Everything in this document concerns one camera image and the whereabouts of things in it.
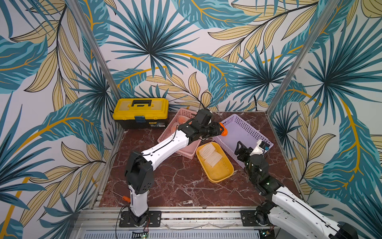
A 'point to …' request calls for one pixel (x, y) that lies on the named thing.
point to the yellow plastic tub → (223, 170)
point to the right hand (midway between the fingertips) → (243, 145)
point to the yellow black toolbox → (141, 113)
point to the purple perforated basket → (238, 130)
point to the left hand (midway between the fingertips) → (220, 132)
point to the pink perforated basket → (180, 116)
